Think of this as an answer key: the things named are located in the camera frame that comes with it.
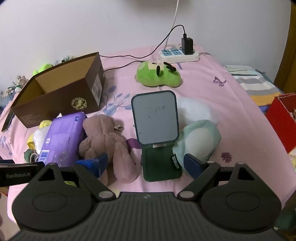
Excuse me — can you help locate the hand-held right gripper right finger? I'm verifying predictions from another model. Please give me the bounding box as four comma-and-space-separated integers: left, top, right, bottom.
177, 153, 262, 202

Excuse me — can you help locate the black phone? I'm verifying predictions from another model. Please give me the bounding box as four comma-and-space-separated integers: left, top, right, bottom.
1, 111, 16, 132

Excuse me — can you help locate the bright green plush toy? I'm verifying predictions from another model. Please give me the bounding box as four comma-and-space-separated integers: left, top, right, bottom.
32, 63, 55, 76

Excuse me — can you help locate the yellow and white plush toy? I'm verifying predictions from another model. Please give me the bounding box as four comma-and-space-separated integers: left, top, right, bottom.
27, 119, 53, 151

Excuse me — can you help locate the brown wooden panel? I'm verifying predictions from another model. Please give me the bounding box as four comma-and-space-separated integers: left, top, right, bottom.
273, 9, 296, 94

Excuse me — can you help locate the black charger adapter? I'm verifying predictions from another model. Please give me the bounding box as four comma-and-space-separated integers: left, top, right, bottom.
181, 37, 194, 55

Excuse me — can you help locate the mint green plush toy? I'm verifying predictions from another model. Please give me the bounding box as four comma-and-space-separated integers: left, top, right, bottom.
172, 119, 222, 168

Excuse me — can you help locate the purple plastic packet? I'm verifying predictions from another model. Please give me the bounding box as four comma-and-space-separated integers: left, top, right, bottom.
38, 111, 87, 168

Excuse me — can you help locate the striped folded blanket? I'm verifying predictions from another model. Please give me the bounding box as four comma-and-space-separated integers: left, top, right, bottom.
223, 65, 285, 107

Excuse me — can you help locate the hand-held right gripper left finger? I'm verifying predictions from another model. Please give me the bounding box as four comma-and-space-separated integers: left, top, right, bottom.
35, 152, 117, 202

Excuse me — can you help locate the red box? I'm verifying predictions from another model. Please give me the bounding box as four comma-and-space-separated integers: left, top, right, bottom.
265, 93, 296, 154

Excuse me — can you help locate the white power strip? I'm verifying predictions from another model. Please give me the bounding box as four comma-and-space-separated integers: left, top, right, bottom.
158, 47, 200, 63

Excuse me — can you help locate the green frog plush toy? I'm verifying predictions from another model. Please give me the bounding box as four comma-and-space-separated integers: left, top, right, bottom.
135, 60, 183, 88

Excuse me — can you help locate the purple ribbon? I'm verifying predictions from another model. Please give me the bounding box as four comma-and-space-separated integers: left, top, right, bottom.
126, 138, 140, 153

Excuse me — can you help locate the white power cord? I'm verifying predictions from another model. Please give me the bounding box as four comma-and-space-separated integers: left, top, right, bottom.
170, 0, 180, 47

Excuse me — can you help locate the brown cardboard box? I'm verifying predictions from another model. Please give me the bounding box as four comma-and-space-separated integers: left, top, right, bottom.
10, 52, 107, 129

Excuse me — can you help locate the black charging cable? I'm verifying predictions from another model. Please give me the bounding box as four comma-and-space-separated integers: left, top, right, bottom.
99, 24, 187, 71

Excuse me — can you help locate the beige crochet flower bunch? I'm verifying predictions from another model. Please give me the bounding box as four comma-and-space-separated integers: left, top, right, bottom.
14, 75, 30, 88

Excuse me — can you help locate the green white crochet flower bunch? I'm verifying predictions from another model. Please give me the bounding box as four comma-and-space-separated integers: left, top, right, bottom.
55, 55, 77, 65

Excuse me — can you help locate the small dark plush toy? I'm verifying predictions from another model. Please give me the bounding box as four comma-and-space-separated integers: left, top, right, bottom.
24, 148, 41, 163

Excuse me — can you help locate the pink teddy bear plush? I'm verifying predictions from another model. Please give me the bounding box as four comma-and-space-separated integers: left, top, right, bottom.
78, 115, 140, 186

